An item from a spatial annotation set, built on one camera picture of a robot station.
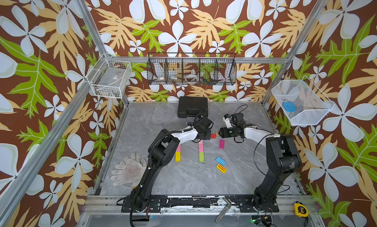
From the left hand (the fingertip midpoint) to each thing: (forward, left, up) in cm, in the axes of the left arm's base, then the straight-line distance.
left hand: (208, 133), depth 100 cm
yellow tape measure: (-45, -41, +2) cm, 61 cm away
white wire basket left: (+18, +61, +33) cm, 72 cm away
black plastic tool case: (+20, +12, +5) cm, 24 cm away
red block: (-3, -3, 0) cm, 4 cm away
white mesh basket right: (+4, -51, +27) cm, 58 cm away
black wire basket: (+33, +29, +29) cm, 53 cm away
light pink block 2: (-8, +6, +2) cm, 11 cm away
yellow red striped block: (-24, -6, 0) cm, 25 cm away
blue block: (-20, -6, 0) cm, 20 cm away
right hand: (0, -9, +2) cm, 10 cm away
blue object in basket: (+2, -44, +25) cm, 51 cm away
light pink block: (-12, +20, 0) cm, 23 cm away
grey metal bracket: (-47, -2, 0) cm, 48 cm away
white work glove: (-26, +48, 0) cm, 55 cm away
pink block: (-11, +6, 0) cm, 13 cm away
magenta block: (-7, -9, -3) cm, 12 cm away
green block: (-17, +6, -1) cm, 18 cm away
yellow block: (-17, +21, -1) cm, 27 cm away
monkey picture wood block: (-2, -6, +1) cm, 6 cm away
